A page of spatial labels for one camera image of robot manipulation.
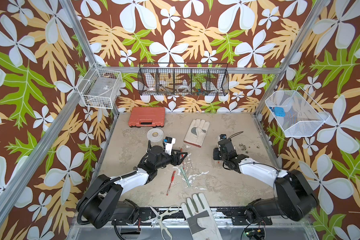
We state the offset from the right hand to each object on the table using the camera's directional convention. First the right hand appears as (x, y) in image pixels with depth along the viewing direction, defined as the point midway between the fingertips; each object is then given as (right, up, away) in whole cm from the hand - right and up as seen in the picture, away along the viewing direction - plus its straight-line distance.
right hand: (214, 149), depth 91 cm
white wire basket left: (-69, +37, -5) cm, 78 cm away
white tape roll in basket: (-20, +41, +8) cm, 46 cm away
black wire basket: (-21, +46, +6) cm, 51 cm away
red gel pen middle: (-20, -2, +8) cm, 22 cm away
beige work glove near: (-11, -32, -19) cm, 39 cm away
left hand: (-20, +1, -9) cm, 22 cm away
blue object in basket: (+37, +23, -4) cm, 44 cm away
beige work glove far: (-9, +10, +17) cm, 21 cm away
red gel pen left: (-27, -19, -5) cm, 33 cm away
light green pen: (-19, -15, -3) cm, 24 cm away
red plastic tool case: (-47, +22, +24) cm, 57 cm away
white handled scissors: (-28, -37, -21) cm, 51 cm away
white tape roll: (-40, +8, +17) cm, 44 cm away
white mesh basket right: (+44, +19, -13) cm, 50 cm away
